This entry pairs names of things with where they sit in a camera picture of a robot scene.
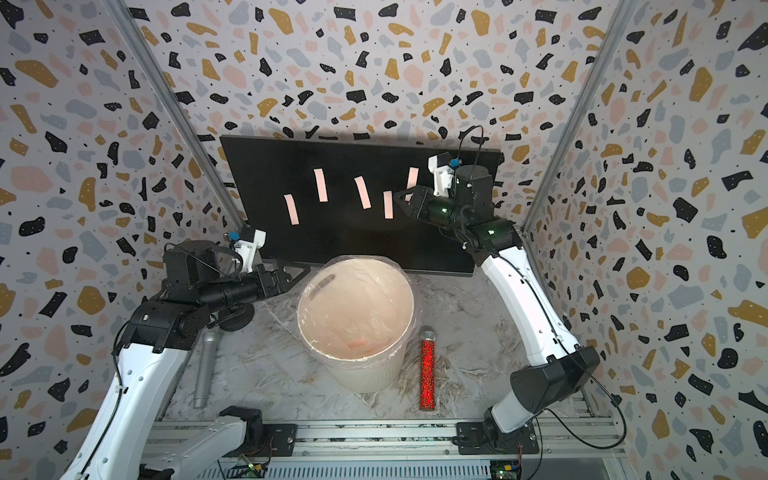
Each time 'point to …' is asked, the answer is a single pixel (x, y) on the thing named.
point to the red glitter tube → (427, 382)
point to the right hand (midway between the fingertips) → (398, 198)
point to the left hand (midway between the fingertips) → (301, 273)
